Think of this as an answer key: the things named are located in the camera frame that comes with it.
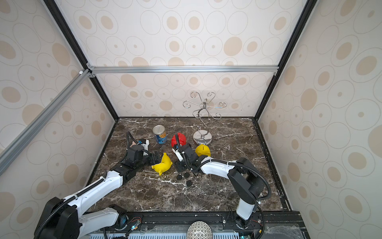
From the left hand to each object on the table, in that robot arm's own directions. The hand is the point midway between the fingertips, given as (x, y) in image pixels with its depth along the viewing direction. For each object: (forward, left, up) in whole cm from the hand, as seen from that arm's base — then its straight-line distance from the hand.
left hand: (162, 153), depth 84 cm
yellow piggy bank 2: (-4, -1, -6) cm, 8 cm away
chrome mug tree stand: (+19, -25, +17) cm, 36 cm away
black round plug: (-11, -15, -14) cm, 23 cm away
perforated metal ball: (-35, -21, -12) cm, 42 cm away
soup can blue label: (+18, +5, -3) cm, 19 cm away
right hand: (+1, -12, -8) cm, 14 cm away
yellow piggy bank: (+5, -23, -4) cm, 24 cm away
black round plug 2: (-7, -14, -14) cm, 21 cm away
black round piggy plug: (-8, -9, -14) cm, 19 cm away
